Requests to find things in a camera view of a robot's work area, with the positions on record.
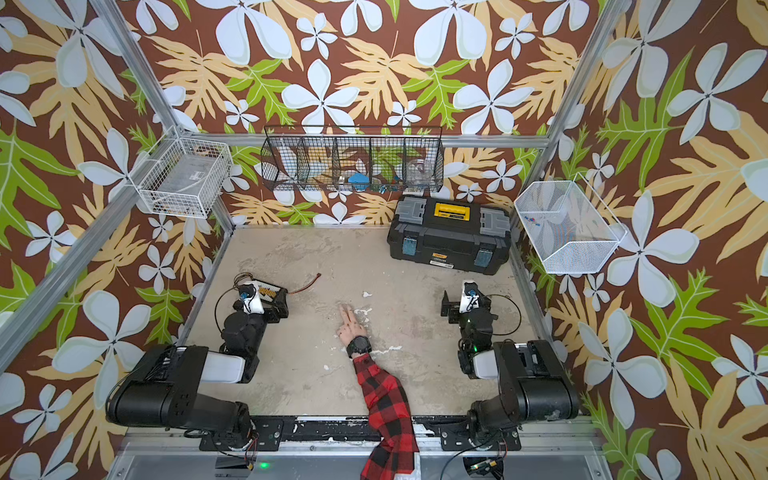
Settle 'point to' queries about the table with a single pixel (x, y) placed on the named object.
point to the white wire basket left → (183, 175)
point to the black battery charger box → (272, 297)
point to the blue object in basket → (358, 178)
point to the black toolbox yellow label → (455, 233)
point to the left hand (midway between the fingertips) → (268, 287)
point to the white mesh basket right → (567, 226)
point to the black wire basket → (403, 159)
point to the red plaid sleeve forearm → (391, 417)
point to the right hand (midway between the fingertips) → (461, 290)
